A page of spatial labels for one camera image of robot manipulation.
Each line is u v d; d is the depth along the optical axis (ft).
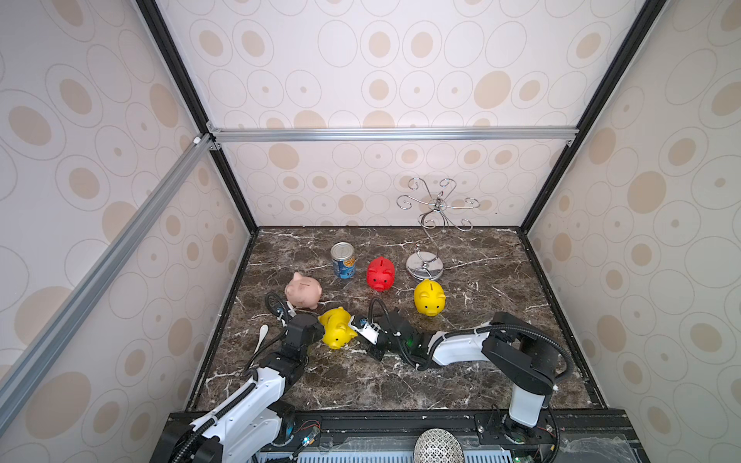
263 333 2.95
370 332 2.45
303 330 2.10
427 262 3.47
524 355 1.57
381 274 3.11
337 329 2.66
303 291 2.97
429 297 2.92
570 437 2.39
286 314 2.37
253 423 1.87
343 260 3.19
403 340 2.21
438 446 2.31
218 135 2.95
